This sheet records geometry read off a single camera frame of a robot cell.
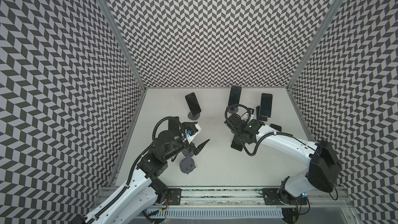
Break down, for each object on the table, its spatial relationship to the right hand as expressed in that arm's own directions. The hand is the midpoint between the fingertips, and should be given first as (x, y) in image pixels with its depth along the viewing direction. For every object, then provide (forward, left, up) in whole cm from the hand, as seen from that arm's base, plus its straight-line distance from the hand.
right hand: (242, 131), depth 83 cm
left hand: (-7, +21, +13) cm, 26 cm away
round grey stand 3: (-15, +30, -7) cm, 34 cm away
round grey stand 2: (+22, +1, -11) cm, 25 cm away
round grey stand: (+16, +28, -9) cm, 33 cm away
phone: (+21, +28, -1) cm, 35 cm away
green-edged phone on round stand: (+25, +1, 0) cm, 26 cm away
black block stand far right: (+14, -14, -7) cm, 20 cm away
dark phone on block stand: (+18, -18, -1) cm, 26 cm away
